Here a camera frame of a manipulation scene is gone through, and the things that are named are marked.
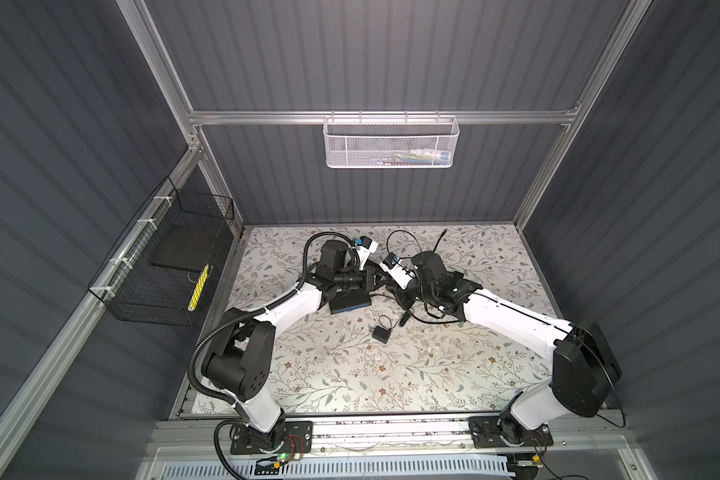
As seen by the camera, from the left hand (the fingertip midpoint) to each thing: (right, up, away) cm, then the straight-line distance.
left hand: (391, 278), depth 83 cm
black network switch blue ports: (-13, -8, +13) cm, 20 cm away
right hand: (+1, -2, +1) cm, 3 cm away
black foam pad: (-53, +9, -7) cm, 54 cm away
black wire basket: (-59, +2, -11) cm, 60 cm away
